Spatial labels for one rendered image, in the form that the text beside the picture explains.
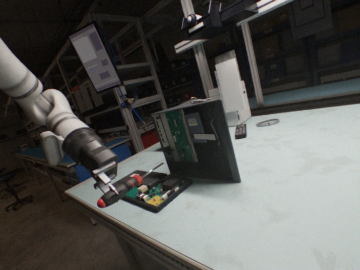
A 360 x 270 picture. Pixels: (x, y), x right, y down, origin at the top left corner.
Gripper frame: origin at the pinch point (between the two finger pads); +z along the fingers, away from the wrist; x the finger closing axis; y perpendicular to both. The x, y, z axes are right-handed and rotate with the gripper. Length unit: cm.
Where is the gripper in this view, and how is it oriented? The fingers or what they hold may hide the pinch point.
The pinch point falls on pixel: (117, 198)
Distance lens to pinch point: 39.8
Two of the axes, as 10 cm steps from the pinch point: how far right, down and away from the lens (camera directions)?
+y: 5.9, -3.6, 7.2
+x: -2.7, 7.6, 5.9
